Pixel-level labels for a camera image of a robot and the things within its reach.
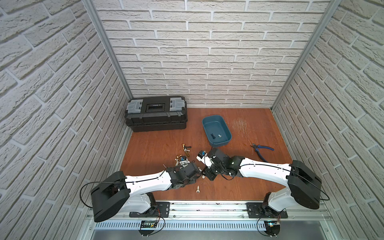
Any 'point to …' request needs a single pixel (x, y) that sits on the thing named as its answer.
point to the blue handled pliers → (256, 147)
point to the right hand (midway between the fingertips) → (204, 170)
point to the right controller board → (272, 227)
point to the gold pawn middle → (178, 156)
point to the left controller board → (148, 224)
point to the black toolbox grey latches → (155, 114)
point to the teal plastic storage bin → (217, 130)
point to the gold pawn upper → (183, 145)
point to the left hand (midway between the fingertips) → (195, 175)
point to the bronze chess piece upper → (187, 154)
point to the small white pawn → (220, 136)
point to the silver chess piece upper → (185, 150)
